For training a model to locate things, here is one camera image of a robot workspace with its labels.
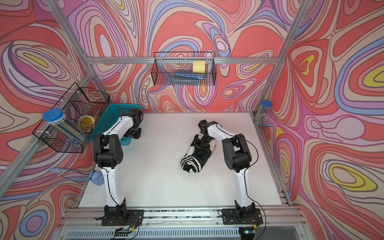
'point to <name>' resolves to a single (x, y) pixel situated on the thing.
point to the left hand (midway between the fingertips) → (132, 136)
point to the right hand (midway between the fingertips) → (195, 156)
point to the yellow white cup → (85, 122)
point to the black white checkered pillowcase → (196, 158)
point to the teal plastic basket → (112, 112)
